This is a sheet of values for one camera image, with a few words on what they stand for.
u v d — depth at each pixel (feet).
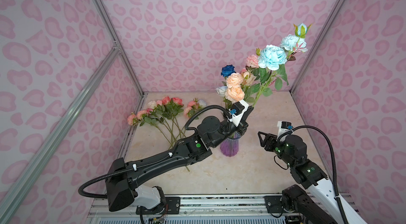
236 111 1.54
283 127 2.15
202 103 3.52
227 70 2.36
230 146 2.99
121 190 1.24
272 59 1.38
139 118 3.35
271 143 2.17
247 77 1.93
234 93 1.99
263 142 2.27
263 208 2.40
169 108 3.53
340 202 1.48
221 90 2.21
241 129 1.71
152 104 3.46
